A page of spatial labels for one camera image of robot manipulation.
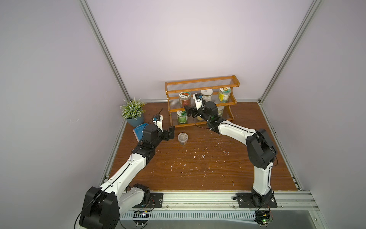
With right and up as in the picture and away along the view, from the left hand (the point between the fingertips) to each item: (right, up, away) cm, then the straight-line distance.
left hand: (169, 125), depth 82 cm
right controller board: (+48, -44, -14) cm, 67 cm away
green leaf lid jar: (+7, +5, +18) cm, 20 cm away
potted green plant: (-26, +8, +13) cm, 30 cm away
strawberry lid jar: (+9, +17, +8) cm, 20 cm away
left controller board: (-13, -47, -10) cm, 50 cm away
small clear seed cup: (+8, -9, +10) cm, 15 cm away
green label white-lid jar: (+35, +9, +20) cm, 42 cm away
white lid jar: (+24, +20, +10) cm, 33 cm away
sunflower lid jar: (+36, +20, +14) cm, 44 cm away
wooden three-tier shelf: (+33, +23, +14) cm, 42 cm away
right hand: (+13, +15, +5) cm, 21 cm away
